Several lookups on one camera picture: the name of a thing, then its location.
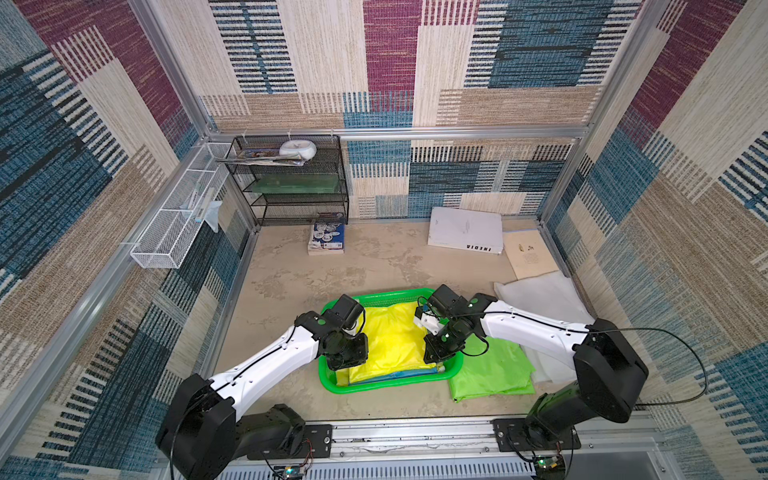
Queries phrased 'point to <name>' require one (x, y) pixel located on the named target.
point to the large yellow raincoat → (346, 376)
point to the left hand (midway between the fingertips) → (368, 358)
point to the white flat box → (469, 230)
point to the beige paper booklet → (528, 253)
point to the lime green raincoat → (492, 367)
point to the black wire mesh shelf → (300, 177)
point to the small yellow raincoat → (396, 343)
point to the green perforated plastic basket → (407, 383)
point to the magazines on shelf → (267, 157)
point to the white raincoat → (554, 295)
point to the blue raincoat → (395, 376)
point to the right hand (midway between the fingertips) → (425, 357)
